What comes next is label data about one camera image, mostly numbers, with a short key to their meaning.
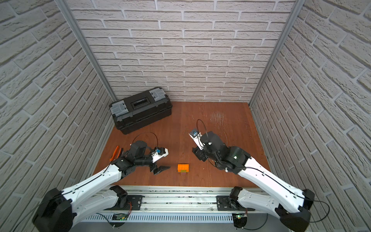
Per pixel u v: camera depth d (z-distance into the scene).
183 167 0.81
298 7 0.69
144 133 1.02
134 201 0.75
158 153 0.67
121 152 0.92
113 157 0.89
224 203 0.73
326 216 0.43
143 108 0.95
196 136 0.58
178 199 0.76
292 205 0.39
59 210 0.39
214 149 0.48
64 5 0.69
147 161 0.67
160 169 0.69
